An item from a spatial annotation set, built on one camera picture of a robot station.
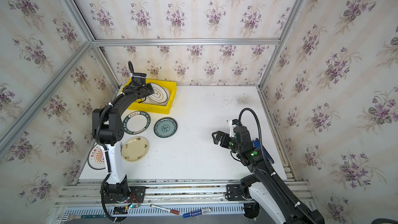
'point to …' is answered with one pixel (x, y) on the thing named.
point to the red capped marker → (170, 211)
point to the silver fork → (70, 217)
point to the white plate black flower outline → (160, 97)
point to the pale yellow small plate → (134, 149)
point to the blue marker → (204, 210)
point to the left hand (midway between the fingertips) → (149, 88)
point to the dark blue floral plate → (165, 127)
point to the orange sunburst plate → (96, 157)
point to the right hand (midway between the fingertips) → (216, 137)
